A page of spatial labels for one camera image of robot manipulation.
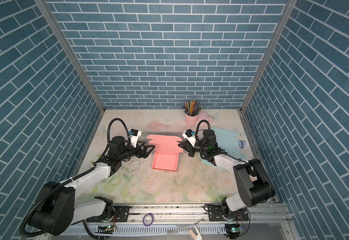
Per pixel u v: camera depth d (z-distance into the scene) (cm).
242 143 99
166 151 89
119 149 67
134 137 75
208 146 71
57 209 41
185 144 78
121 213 74
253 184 44
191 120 105
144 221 72
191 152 78
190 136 74
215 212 74
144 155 75
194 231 68
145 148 75
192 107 105
